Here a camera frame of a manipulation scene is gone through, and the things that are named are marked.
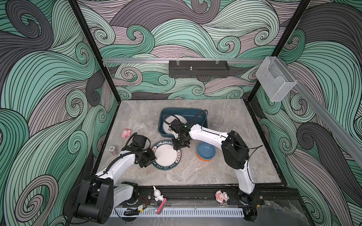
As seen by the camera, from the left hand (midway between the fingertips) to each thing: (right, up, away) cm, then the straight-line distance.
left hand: (155, 157), depth 85 cm
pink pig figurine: (+36, -15, -14) cm, 42 cm away
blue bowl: (+31, +5, -1) cm, 31 cm away
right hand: (+12, +5, +3) cm, 14 cm away
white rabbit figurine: (+3, -14, -14) cm, 20 cm away
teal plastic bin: (+27, +25, +24) cm, 44 cm away
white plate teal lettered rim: (+8, -1, +1) cm, 8 cm away
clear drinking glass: (+45, +22, +19) cm, 54 cm away
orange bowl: (+29, 0, -4) cm, 29 cm away
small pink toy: (-23, +14, +10) cm, 28 cm away
